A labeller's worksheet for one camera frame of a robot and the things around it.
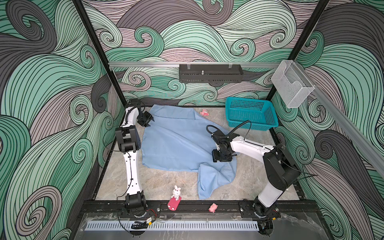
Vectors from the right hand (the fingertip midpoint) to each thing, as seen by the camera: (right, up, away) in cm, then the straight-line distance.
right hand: (217, 160), depth 89 cm
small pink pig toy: (-5, -19, -17) cm, 26 cm away
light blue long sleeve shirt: (-26, +10, +11) cm, 30 cm away
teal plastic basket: (+39, +30, +25) cm, 55 cm away
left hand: (-44, +25, +18) cm, 54 cm away
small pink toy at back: (-5, +30, +24) cm, 39 cm away
